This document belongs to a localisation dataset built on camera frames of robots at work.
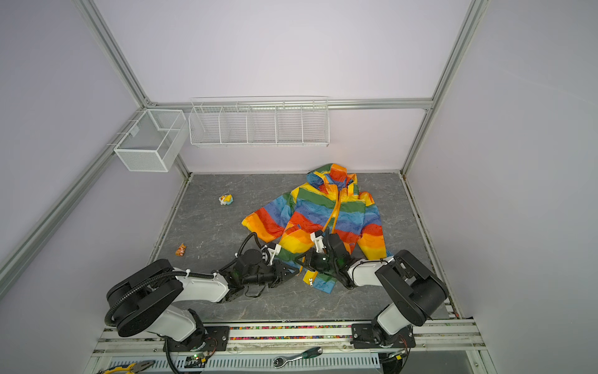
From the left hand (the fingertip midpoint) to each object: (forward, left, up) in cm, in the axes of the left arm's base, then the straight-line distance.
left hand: (299, 276), depth 79 cm
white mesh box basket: (+56, +60, +17) cm, 84 cm away
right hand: (+6, +2, -2) cm, 7 cm away
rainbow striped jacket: (+36, -15, -6) cm, 40 cm away
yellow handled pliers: (-22, +52, -6) cm, 56 cm away
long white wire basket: (+59, +12, +22) cm, 64 cm away
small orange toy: (+16, +47, -6) cm, 50 cm away
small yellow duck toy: (+39, +32, -4) cm, 51 cm away
